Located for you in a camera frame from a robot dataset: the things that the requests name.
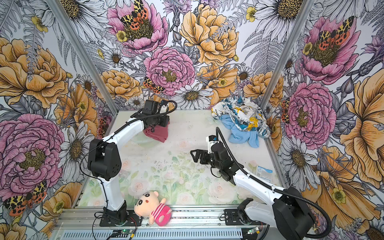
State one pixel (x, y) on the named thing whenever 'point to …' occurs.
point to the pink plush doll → (148, 205)
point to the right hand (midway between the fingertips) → (197, 157)
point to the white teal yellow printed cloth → (246, 115)
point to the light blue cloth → (238, 136)
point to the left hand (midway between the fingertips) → (166, 122)
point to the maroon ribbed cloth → (160, 133)
